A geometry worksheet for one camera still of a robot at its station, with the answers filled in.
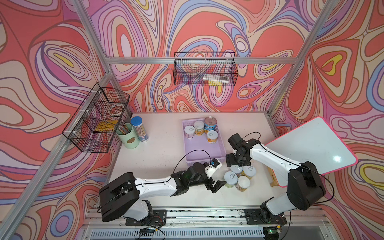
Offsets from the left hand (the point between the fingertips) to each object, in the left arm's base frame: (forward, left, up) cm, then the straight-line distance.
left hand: (222, 176), depth 74 cm
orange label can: (+30, +2, -7) cm, 31 cm away
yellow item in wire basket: (+18, +57, +19) cm, 62 cm away
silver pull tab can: (+7, -10, -7) cm, 14 cm away
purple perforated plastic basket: (+7, +13, +14) cm, 20 cm away
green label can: (+2, -6, -7) cm, 9 cm away
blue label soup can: (+37, +3, -2) cm, 37 cm away
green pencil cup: (+25, +55, -4) cm, 60 cm away
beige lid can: (-1, -12, -6) cm, 14 cm away
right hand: (+9, -10, -7) cm, 15 cm away
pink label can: (+35, +17, -6) cm, 39 cm away
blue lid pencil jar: (+31, +49, +7) cm, 58 cm away
